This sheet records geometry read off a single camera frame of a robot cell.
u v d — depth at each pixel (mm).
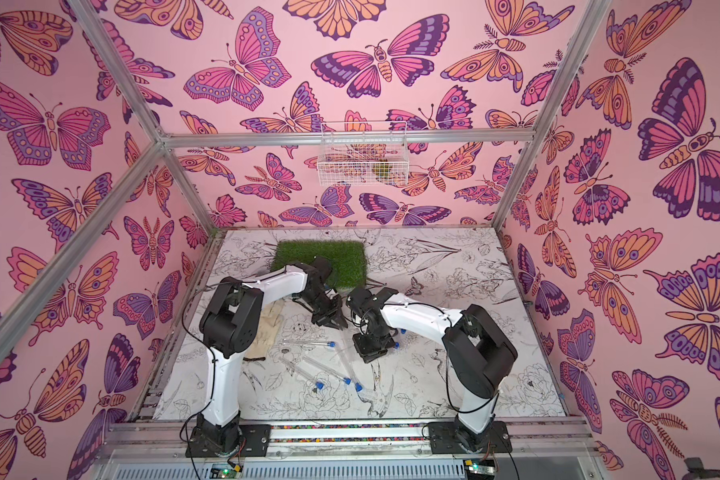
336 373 853
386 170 946
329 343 898
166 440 745
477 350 467
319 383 832
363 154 958
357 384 829
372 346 740
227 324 560
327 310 858
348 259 1066
